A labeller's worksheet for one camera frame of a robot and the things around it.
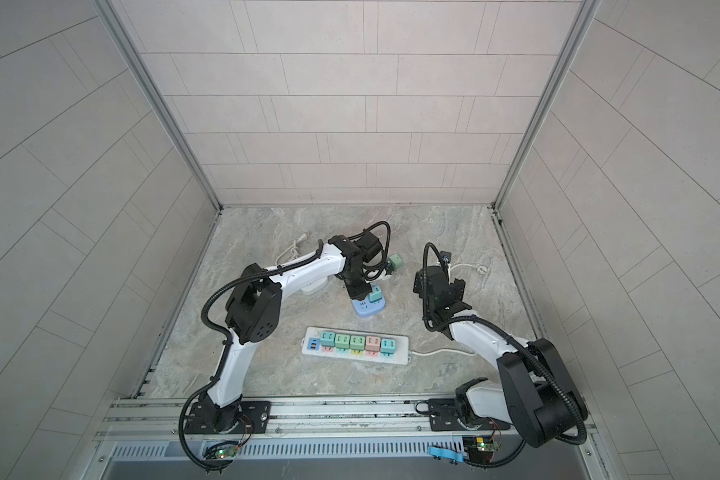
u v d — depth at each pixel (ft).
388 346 2.51
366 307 2.87
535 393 1.34
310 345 2.65
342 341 2.53
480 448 2.23
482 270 3.16
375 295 2.79
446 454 2.14
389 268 2.69
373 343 2.53
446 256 2.47
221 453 2.14
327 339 2.53
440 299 2.19
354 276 2.53
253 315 1.72
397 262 3.20
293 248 3.33
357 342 2.52
